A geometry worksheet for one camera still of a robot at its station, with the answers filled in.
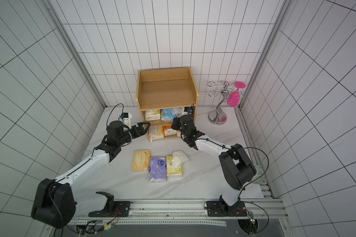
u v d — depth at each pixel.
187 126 0.66
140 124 0.73
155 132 0.96
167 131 0.95
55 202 0.38
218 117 1.11
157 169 0.81
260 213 0.72
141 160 0.85
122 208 0.73
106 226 0.67
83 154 0.93
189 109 0.78
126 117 0.74
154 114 0.87
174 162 0.83
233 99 0.95
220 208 0.66
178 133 0.79
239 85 0.92
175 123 0.78
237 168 0.46
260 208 0.66
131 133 0.71
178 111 0.86
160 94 0.85
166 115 0.88
